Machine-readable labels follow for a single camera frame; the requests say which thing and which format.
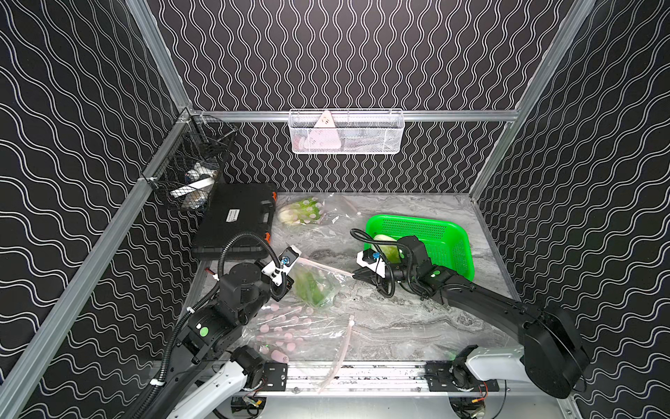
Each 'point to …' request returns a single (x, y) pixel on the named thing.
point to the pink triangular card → (324, 135)
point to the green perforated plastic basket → (446, 243)
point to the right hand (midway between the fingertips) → (356, 269)
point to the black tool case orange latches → (237, 222)
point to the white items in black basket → (200, 180)
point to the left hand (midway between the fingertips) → (284, 253)
